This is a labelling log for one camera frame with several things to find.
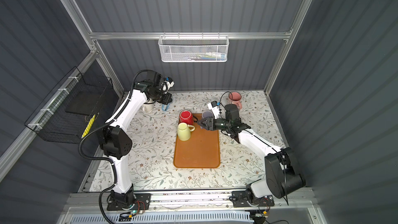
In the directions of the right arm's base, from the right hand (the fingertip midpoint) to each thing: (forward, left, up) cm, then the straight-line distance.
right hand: (201, 124), depth 80 cm
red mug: (+13, +10, -10) cm, 19 cm away
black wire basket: (-1, +63, +12) cm, 64 cm away
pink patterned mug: (+29, -23, -11) cm, 38 cm away
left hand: (+17, +19, +2) cm, 25 cm away
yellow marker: (-7, +50, +10) cm, 52 cm away
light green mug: (+2, +10, -10) cm, 14 cm away
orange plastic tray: (-7, 0, -18) cm, 19 cm away
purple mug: (+14, -3, -10) cm, 18 cm away
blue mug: (+14, +22, -2) cm, 26 cm away
